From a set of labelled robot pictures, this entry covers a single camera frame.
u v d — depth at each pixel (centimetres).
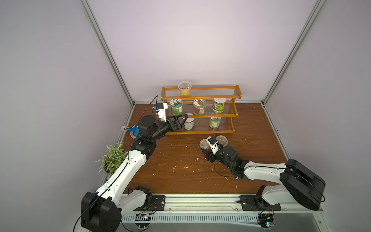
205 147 79
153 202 73
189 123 96
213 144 71
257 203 65
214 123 97
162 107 64
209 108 94
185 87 82
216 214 71
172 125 63
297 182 42
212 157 74
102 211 37
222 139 91
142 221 72
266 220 68
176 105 87
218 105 88
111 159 73
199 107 87
